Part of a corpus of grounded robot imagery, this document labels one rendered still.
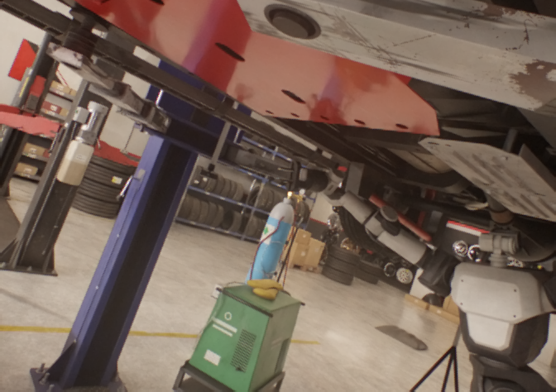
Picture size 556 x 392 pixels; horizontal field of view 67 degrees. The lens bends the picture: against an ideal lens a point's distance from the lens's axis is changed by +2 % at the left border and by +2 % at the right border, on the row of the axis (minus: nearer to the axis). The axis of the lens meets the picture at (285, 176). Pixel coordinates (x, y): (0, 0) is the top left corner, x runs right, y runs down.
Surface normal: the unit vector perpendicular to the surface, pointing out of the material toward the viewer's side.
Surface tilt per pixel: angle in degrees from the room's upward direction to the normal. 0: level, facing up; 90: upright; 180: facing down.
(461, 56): 180
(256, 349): 90
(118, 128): 90
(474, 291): 100
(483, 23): 90
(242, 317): 90
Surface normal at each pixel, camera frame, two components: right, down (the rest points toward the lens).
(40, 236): 0.63, 0.18
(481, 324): -0.73, -0.14
